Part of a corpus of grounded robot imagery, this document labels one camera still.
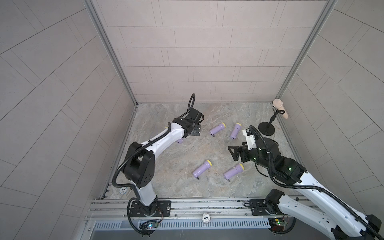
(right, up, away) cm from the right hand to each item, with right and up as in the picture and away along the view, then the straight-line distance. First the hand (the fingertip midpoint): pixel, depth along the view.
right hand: (233, 147), depth 71 cm
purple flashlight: (-16, -15, +10) cm, 24 cm away
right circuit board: (+20, -35, -3) cm, 40 cm away
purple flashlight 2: (+5, -14, +10) cm, 18 cm away
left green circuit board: (-39, -33, -6) cm, 51 cm away
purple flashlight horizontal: (-29, -1, +23) cm, 37 cm away
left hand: (-21, +7, +19) cm, 29 cm away
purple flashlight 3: (-5, +6, +28) cm, 29 cm away
